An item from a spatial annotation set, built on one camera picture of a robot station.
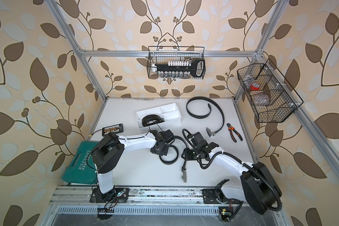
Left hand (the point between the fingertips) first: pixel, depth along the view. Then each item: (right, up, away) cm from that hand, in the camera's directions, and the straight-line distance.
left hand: (162, 151), depth 90 cm
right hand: (+14, -1, -5) cm, 15 cm away
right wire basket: (+59, +33, -17) cm, 70 cm away
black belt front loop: (-10, +21, +5) cm, 24 cm away
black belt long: (+14, -8, -8) cm, 18 cm away
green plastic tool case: (-44, -7, -11) cm, 46 cm away
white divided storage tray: (+5, +25, +16) cm, 30 cm away
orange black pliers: (+48, +13, +10) cm, 51 cm away
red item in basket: (+55, +39, -8) cm, 68 cm away
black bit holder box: (-34, +14, +10) cm, 38 cm away
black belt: (+33, +10, +6) cm, 35 cm away
